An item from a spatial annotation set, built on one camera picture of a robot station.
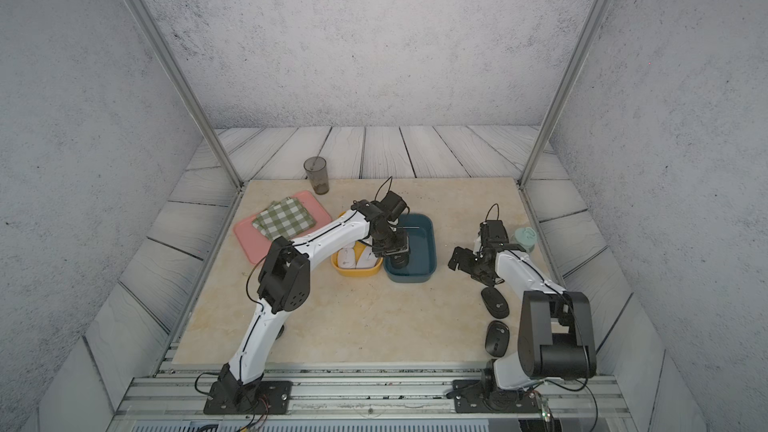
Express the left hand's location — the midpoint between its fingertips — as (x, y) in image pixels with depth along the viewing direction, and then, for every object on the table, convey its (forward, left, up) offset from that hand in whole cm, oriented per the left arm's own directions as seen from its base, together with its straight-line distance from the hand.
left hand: (410, 254), depth 92 cm
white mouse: (+1, +13, -4) cm, 14 cm away
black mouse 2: (-14, -24, -4) cm, 28 cm away
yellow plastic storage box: (-2, +17, -6) cm, 18 cm away
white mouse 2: (+1, +20, -4) cm, 20 cm away
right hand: (-4, -16, -1) cm, 17 cm away
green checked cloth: (+19, +44, -5) cm, 48 cm away
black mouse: (-2, +4, 0) cm, 4 cm away
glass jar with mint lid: (+3, -35, +4) cm, 36 cm away
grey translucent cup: (+36, +33, +4) cm, 49 cm away
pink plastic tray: (+10, +53, -7) cm, 54 cm away
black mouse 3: (-24, -22, -5) cm, 33 cm away
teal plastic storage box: (+1, -4, -5) cm, 6 cm away
